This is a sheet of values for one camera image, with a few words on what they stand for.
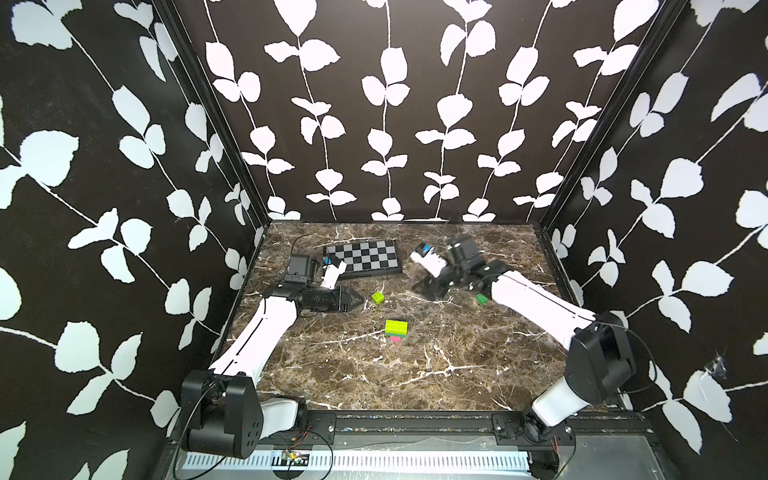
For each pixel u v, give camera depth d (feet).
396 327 2.80
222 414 1.31
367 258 3.48
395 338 2.95
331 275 2.46
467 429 2.45
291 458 2.31
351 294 2.46
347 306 2.39
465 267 2.17
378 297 3.22
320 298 2.29
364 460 2.31
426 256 2.40
